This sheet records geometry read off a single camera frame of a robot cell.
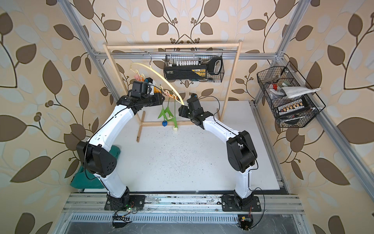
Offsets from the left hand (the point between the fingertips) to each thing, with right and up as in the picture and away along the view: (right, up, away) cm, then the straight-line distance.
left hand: (164, 96), depth 82 cm
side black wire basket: (+65, +11, +7) cm, 66 cm away
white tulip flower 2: (+3, -14, +14) cm, 20 cm away
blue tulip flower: (-3, -12, +14) cm, 19 cm away
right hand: (+10, -7, +10) cm, 16 cm away
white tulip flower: (0, -8, +14) cm, 16 cm away
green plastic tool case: (-44, -46, -2) cm, 64 cm away
